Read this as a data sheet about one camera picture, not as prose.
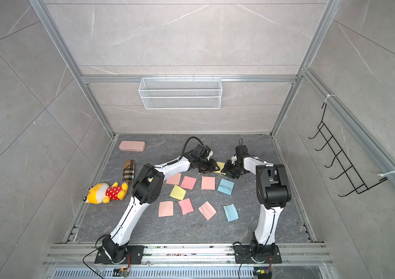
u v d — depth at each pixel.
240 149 0.84
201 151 0.84
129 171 0.98
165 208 0.87
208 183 0.96
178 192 0.93
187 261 0.73
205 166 0.90
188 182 0.96
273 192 0.53
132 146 1.12
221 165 1.03
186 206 0.88
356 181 0.61
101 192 0.86
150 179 0.66
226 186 0.93
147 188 0.61
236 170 0.86
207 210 0.86
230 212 0.85
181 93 1.01
